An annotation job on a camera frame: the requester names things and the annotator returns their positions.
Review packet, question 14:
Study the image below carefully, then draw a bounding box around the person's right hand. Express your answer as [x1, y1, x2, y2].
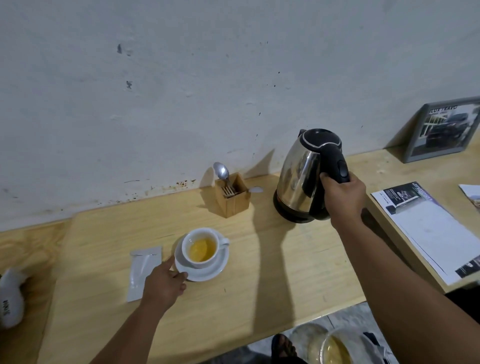
[319, 171, 368, 230]

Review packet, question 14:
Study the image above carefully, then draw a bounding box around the person's left hand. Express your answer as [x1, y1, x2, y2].
[140, 255, 189, 310]

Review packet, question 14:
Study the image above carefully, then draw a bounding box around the white sachet packet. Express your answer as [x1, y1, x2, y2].
[126, 245, 163, 303]

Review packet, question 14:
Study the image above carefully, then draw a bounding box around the white saucer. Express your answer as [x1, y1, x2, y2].
[174, 235, 230, 283]

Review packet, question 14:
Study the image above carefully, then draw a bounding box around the steel electric kettle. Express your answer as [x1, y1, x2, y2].
[272, 128, 352, 224]

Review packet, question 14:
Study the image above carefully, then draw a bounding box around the white cup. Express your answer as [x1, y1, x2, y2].
[181, 227, 230, 270]

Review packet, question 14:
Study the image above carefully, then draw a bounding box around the person's left forearm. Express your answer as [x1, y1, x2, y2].
[89, 299, 166, 364]

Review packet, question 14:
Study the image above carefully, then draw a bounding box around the person's right forearm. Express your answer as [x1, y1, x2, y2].
[333, 211, 480, 364]

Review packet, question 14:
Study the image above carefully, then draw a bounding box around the person's right foot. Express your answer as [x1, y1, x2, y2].
[270, 333, 298, 363]

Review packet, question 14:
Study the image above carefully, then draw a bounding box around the large printed brochure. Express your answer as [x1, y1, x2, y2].
[370, 181, 480, 286]

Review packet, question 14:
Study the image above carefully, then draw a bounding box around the wooden cutlery holder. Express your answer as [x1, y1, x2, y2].
[214, 172, 251, 219]

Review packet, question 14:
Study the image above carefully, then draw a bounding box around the metal spoon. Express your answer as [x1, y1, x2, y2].
[212, 161, 232, 188]

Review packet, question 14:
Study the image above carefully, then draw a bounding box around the small printed brochure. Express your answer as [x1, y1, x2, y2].
[458, 183, 480, 210]

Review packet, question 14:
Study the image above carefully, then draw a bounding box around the clear plastic container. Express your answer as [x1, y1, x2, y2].
[291, 323, 387, 364]

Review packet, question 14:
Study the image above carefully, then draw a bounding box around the white handheld controller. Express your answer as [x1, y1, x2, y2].
[0, 268, 27, 330]

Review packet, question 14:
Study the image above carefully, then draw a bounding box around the grey picture frame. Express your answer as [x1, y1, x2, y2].
[403, 96, 480, 164]

